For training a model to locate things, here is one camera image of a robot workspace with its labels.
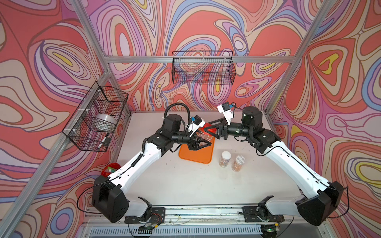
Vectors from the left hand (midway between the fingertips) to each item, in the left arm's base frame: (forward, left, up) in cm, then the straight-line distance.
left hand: (207, 140), depth 69 cm
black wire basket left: (+8, +58, +1) cm, 59 cm away
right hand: (+1, +1, +5) cm, 5 cm away
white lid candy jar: (+1, -12, -18) cm, 22 cm away
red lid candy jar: (+2, +3, +3) cm, 4 cm away
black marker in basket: (+1, +52, -3) cm, 52 cm away
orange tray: (+7, -1, -28) cm, 29 cm away
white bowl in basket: (+8, +50, +4) cm, 50 cm away
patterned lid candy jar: (-2, -19, -24) cm, 31 cm away
